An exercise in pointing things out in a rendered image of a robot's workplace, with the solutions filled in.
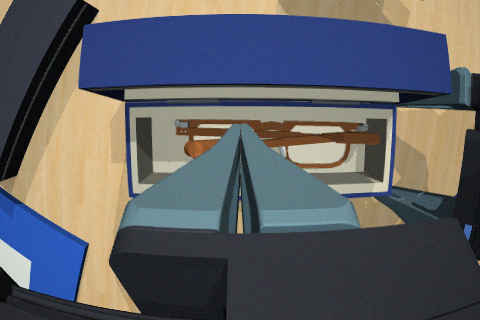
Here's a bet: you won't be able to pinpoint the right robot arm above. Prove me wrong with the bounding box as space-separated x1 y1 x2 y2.
473 189 480 241

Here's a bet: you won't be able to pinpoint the brown glasses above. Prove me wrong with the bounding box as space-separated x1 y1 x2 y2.
175 119 380 168

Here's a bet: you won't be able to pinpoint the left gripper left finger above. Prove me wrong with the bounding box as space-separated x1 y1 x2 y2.
117 124 240 233

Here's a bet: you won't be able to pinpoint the blue notebook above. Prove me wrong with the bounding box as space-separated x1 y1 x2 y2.
0 187 89 302

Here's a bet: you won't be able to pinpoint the black glasses case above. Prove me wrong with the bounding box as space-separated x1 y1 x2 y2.
0 0 99 182

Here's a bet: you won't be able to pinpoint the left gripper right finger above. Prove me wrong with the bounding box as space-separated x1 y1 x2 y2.
240 123 361 233

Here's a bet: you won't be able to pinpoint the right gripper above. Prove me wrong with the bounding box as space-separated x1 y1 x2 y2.
374 67 480 261

